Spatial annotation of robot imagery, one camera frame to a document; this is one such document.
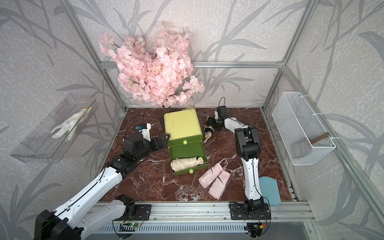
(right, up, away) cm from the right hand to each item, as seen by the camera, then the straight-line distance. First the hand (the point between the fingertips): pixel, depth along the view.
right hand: (209, 123), depth 108 cm
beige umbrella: (-17, -21, -30) cm, 41 cm away
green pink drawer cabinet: (-14, -14, -22) cm, 30 cm away
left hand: (-25, -7, -30) cm, 40 cm away
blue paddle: (+32, -36, -27) cm, 56 cm away
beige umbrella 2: (-1, -5, -7) cm, 9 cm away
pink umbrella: (+2, -35, -29) cm, 46 cm away
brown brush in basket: (+45, -11, -36) cm, 58 cm away
